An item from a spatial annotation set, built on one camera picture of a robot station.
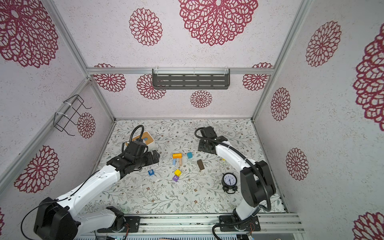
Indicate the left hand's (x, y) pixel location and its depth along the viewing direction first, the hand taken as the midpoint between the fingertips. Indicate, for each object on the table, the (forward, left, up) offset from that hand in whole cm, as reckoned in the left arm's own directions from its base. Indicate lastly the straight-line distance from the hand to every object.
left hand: (153, 159), depth 84 cm
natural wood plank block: (+4, -15, -10) cm, 19 cm away
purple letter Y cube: (-6, -12, -12) cm, 18 cm away
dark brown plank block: (+3, -27, -12) cm, 30 cm away
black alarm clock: (-9, -43, -10) cm, 45 cm away
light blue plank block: (+4, -11, -11) cm, 16 cm away
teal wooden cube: (+10, -21, -12) cm, 26 cm away
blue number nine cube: (-2, +3, -11) cm, 12 cm away
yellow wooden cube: (-3, -13, -10) cm, 17 cm away
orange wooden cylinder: (+9, -12, -11) cm, 18 cm away
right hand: (+10, -28, 0) cm, 30 cm away
